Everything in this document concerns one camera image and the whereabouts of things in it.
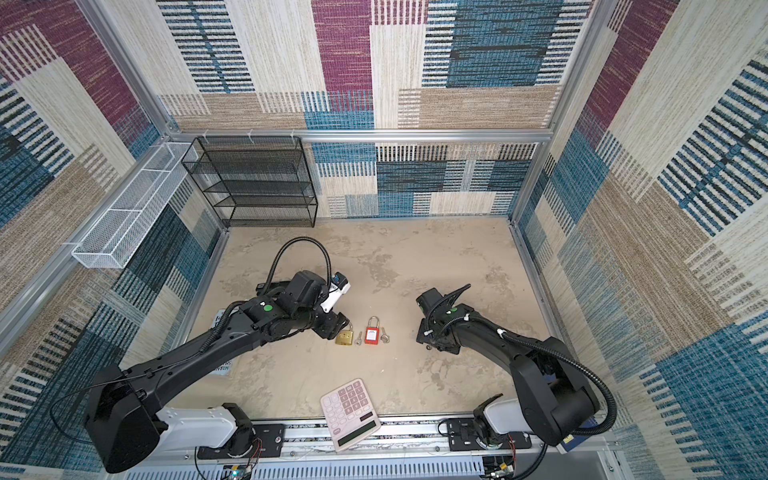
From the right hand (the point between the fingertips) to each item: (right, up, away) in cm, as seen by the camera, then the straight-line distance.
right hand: (435, 343), depth 88 cm
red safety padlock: (-18, +2, +2) cm, 18 cm away
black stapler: (-54, +14, +11) cm, 57 cm away
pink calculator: (-23, -14, -12) cm, 30 cm away
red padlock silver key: (-15, +1, +2) cm, 15 cm away
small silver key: (-22, 0, +2) cm, 22 cm away
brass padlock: (-26, +1, +1) cm, 26 cm away
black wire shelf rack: (-61, +51, +21) cm, 83 cm away
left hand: (-26, +11, -8) cm, 29 cm away
